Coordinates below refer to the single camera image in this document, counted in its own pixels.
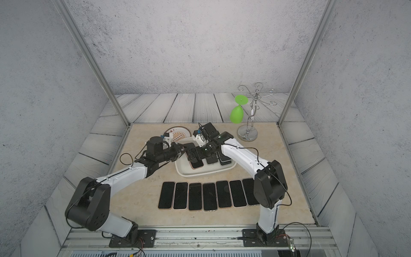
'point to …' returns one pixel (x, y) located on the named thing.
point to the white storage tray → (184, 169)
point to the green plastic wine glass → (236, 113)
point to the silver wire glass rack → (249, 132)
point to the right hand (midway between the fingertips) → (197, 155)
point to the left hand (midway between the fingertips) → (191, 147)
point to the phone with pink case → (223, 194)
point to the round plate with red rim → (178, 133)
